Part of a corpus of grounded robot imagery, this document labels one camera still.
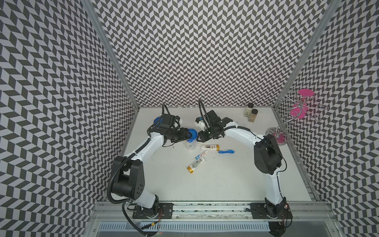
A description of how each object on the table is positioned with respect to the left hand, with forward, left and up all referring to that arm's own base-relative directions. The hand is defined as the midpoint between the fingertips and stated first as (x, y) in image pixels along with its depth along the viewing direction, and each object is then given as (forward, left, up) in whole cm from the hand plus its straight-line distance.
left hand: (188, 137), depth 86 cm
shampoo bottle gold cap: (-1, -14, -10) cm, 17 cm away
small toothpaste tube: (-6, -7, -12) cm, 15 cm away
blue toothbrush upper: (-3, -27, -12) cm, 30 cm away
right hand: (+1, -6, -4) cm, 8 cm away
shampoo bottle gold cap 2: (-14, -1, -12) cm, 18 cm away
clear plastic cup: (-1, -1, -8) cm, 8 cm away
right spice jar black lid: (+24, -46, -3) cm, 52 cm away
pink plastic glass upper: (+16, -66, +20) cm, 71 cm away
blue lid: (+2, -3, +1) cm, 4 cm away
